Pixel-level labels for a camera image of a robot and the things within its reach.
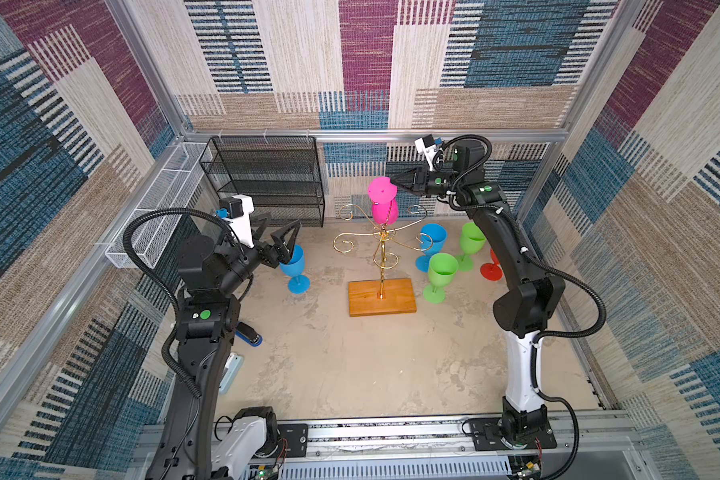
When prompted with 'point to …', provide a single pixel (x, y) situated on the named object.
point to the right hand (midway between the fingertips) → (392, 182)
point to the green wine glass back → (442, 270)
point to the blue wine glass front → (298, 283)
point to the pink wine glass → (383, 195)
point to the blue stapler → (248, 334)
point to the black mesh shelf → (282, 174)
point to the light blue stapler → (231, 373)
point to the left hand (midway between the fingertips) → (283, 215)
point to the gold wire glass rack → (386, 254)
